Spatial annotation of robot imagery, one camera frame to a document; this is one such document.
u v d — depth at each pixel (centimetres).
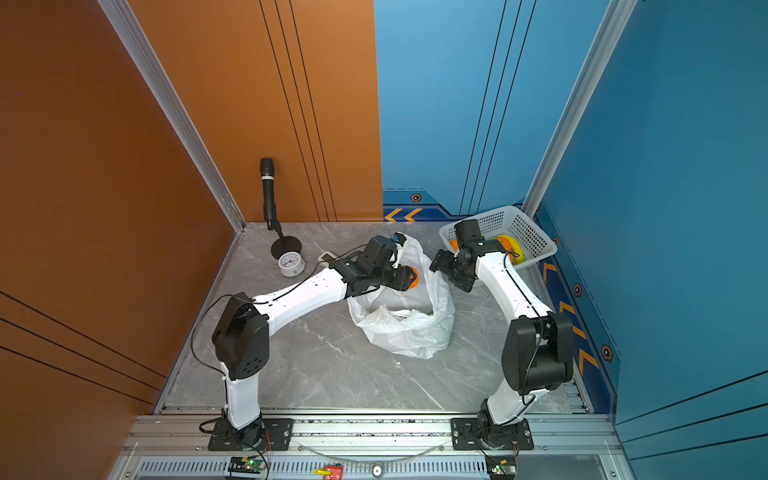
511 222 115
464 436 73
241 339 49
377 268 67
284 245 111
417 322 76
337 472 67
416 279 85
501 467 70
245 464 71
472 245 62
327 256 106
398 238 77
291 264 103
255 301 51
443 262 79
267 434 73
